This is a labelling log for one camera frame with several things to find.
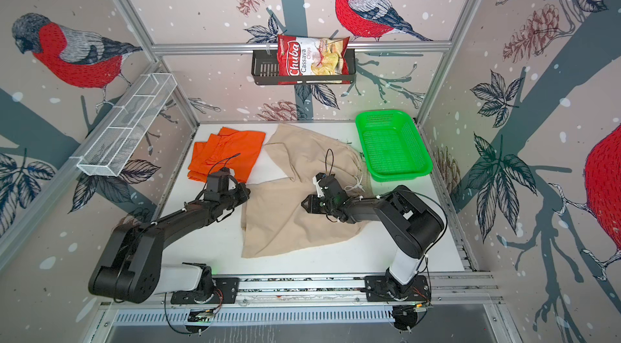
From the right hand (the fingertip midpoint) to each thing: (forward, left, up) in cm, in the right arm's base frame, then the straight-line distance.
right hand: (302, 209), depth 91 cm
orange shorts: (+27, +34, +1) cm, 44 cm away
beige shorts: (-4, +11, -1) cm, 12 cm away
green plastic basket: (+33, -40, -2) cm, 52 cm away
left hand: (+5, +20, +6) cm, 22 cm away
